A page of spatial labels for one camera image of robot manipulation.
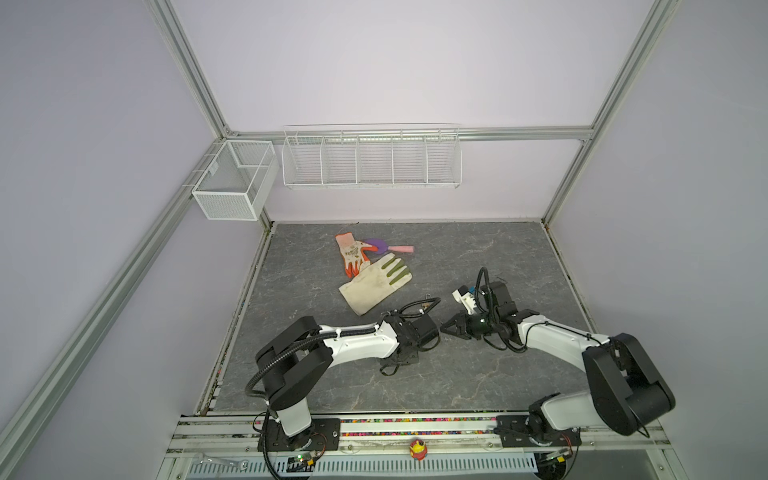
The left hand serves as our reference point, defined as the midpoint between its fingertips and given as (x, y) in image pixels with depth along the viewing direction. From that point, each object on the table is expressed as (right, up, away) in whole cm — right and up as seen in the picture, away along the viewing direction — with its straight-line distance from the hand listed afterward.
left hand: (402, 360), depth 85 cm
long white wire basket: (+8, +65, +22) cm, 69 cm away
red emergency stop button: (+3, -13, -18) cm, 23 cm away
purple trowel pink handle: (-7, +33, +27) cm, 43 cm away
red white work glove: (-18, +31, +24) cm, 43 cm away
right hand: (+11, +8, 0) cm, 14 cm away
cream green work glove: (-8, +22, +18) cm, 29 cm away
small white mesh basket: (-57, +55, +16) cm, 81 cm away
